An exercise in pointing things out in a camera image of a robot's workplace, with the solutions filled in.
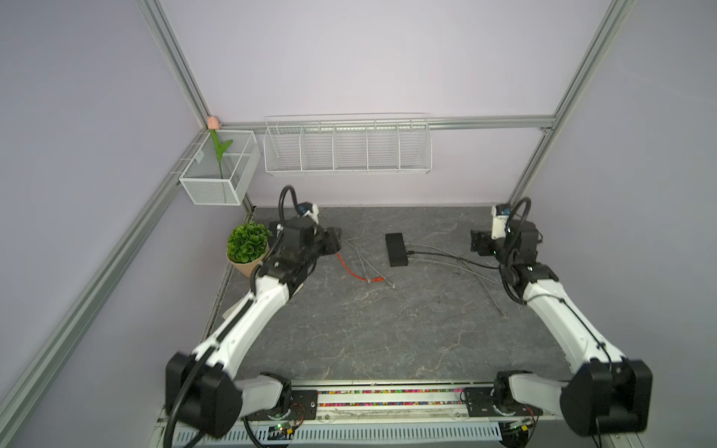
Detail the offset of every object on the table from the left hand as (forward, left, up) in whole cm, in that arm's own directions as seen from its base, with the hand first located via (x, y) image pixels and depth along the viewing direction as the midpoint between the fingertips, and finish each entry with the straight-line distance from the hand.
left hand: (335, 234), depth 79 cm
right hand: (-1, -45, -2) cm, 45 cm away
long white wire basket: (+36, -5, +6) cm, 37 cm away
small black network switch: (+11, -21, -25) cm, 34 cm away
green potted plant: (+5, +30, -10) cm, 32 cm away
